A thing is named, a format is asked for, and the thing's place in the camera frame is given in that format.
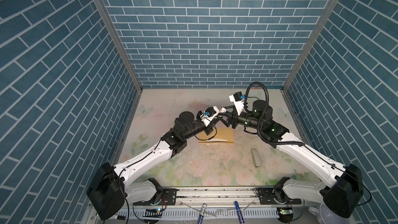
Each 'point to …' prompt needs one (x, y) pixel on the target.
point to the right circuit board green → (285, 214)
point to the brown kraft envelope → (220, 133)
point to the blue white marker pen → (203, 209)
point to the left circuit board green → (153, 213)
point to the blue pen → (239, 212)
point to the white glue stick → (223, 110)
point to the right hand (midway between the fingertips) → (217, 110)
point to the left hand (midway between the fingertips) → (219, 115)
